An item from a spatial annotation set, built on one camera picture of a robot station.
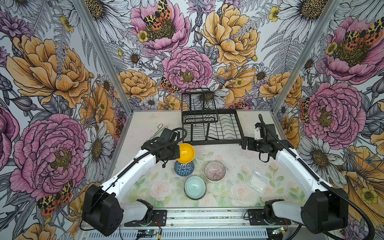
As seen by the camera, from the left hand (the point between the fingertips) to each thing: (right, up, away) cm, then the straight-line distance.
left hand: (175, 158), depth 81 cm
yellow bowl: (+6, +1, +6) cm, 9 cm away
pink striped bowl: (+22, -9, +6) cm, 25 cm away
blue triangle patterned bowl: (+5, -9, +8) cm, 13 cm away
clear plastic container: (+46, -15, +4) cm, 49 cm away
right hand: (+40, +5, +3) cm, 41 cm away
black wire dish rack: (+15, +18, +8) cm, 25 cm away
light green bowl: (+11, -16, 0) cm, 19 cm away
